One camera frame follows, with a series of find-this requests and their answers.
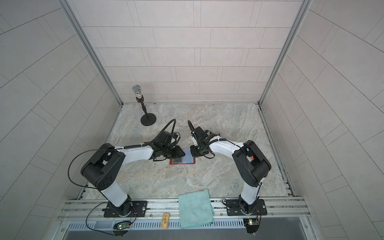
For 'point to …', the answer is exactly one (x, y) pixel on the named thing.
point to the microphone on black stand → (148, 119)
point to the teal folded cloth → (195, 209)
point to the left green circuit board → (121, 225)
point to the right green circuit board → (252, 224)
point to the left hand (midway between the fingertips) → (188, 153)
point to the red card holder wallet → (188, 159)
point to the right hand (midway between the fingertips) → (192, 155)
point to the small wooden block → (165, 220)
